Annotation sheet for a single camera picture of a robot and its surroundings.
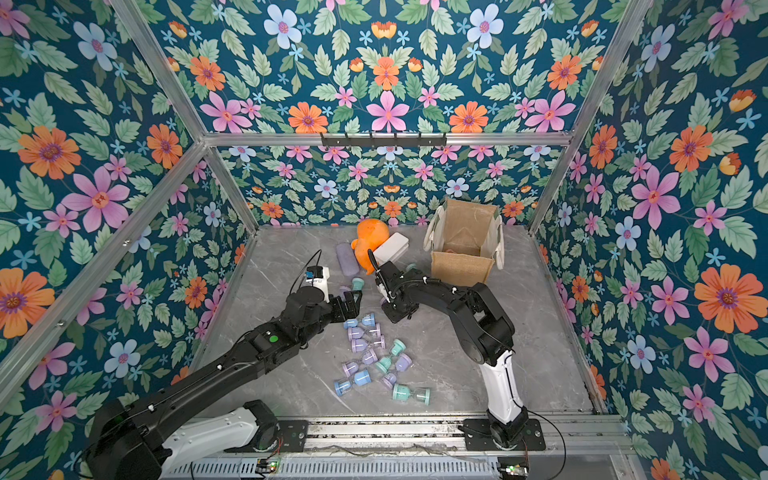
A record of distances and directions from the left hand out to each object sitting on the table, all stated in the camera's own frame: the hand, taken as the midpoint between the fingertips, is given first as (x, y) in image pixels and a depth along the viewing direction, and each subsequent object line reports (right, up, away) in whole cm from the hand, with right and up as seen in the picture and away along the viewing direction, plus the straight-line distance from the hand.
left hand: (354, 294), depth 78 cm
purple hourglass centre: (-2, -21, +5) cm, 22 cm away
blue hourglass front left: (+1, -23, +3) cm, 23 cm away
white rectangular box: (+9, +12, +31) cm, 34 cm away
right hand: (+13, -7, +19) cm, 24 cm away
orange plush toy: (+1, +18, +31) cm, 36 cm away
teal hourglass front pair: (+13, -26, 0) cm, 29 cm away
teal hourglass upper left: (-3, +1, +23) cm, 23 cm away
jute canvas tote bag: (+36, +17, +34) cm, 52 cm away
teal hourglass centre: (+8, -20, +5) cm, 22 cm away
